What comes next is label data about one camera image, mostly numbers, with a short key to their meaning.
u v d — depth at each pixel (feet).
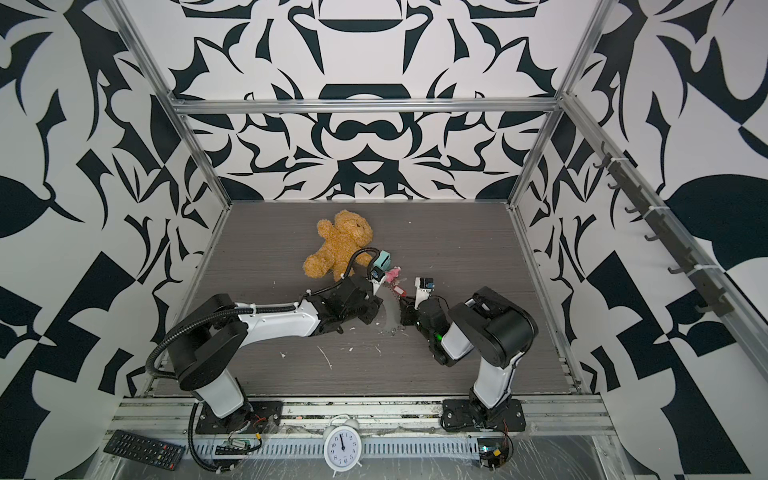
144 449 2.25
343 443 2.25
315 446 2.34
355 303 2.29
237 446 2.28
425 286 2.72
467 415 2.44
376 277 2.55
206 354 1.48
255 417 2.40
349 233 3.26
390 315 2.98
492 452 2.34
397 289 3.17
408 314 2.93
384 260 3.34
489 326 1.65
